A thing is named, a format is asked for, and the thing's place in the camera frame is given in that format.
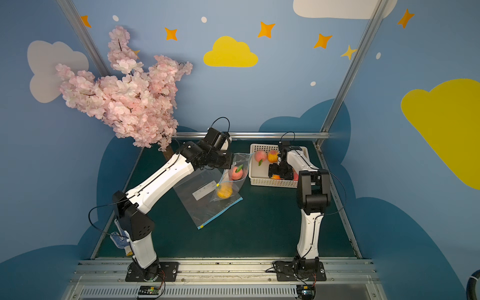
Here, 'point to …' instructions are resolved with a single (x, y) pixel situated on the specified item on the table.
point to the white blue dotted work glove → (120, 240)
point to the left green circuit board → (149, 290)
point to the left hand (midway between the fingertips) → (232, 159)
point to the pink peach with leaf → (237, 172)
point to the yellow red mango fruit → (225, 190)
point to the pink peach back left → (260, 155)
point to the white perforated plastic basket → (259, 175)
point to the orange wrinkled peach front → (275, 177)
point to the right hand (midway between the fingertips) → (279, 175)
